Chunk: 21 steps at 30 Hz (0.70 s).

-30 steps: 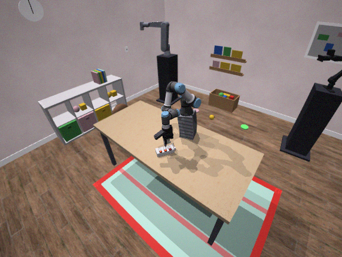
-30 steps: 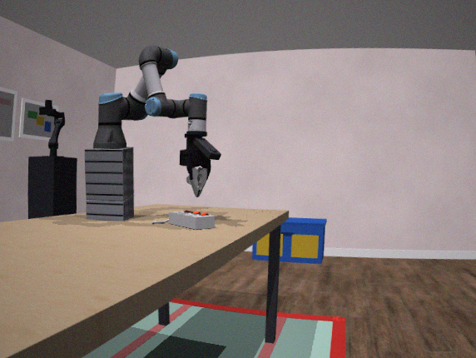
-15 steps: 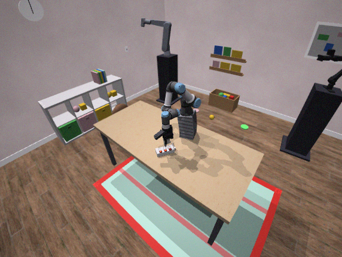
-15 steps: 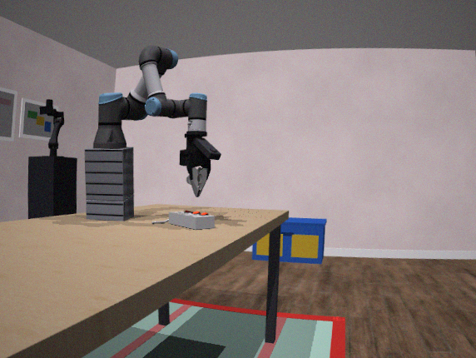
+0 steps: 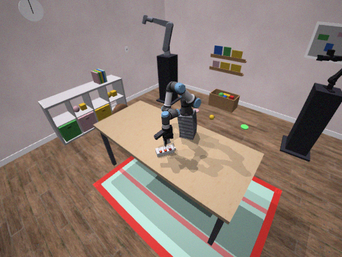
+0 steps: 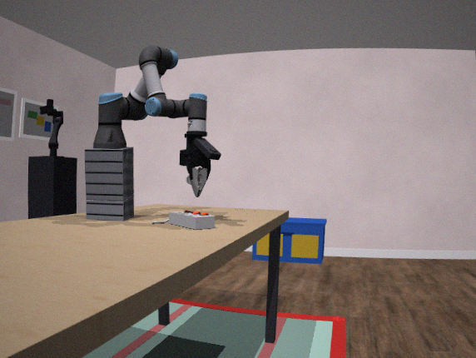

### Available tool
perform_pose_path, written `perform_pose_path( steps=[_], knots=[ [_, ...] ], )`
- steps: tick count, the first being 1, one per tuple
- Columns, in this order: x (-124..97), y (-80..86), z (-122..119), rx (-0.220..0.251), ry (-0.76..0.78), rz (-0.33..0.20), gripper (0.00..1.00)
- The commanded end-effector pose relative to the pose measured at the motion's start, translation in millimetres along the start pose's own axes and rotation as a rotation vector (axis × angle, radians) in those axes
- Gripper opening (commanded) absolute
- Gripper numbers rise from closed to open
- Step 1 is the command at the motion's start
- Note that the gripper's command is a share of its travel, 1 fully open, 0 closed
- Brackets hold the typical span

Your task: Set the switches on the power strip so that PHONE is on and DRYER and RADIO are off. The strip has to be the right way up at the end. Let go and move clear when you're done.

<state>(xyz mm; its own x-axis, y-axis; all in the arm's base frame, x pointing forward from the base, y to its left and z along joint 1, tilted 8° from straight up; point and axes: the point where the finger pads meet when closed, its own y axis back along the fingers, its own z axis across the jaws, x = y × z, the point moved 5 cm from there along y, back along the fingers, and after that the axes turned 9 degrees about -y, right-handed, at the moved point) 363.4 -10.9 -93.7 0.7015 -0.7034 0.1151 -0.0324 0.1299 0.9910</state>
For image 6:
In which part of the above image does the white power strip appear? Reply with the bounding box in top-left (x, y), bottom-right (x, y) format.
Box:
top-left (151, 211), bottom-right (215, 230)

